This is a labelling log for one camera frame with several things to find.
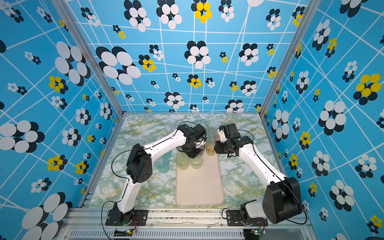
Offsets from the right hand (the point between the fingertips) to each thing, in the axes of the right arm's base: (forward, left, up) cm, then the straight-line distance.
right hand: (218, 147), depth 85 cm
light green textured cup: (-3, +21, -10) cm, 24 cm away
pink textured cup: (+13, -1, -6) cm, 14 cm away
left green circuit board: (-39, +48, -14) cm, 64 cm away
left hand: (-2, +13, -5) cm, 15 cm away
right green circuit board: (-38, -16, -14) cm, 44 cm away
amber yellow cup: (+5, +4, -10) cm, 12 cm away
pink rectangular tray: (-17, +10, -17) cm, 26 cm away
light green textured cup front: (-3, +13, -11) cm, 17 cm away
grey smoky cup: (+3, +9, -4) cm, 10 cm away
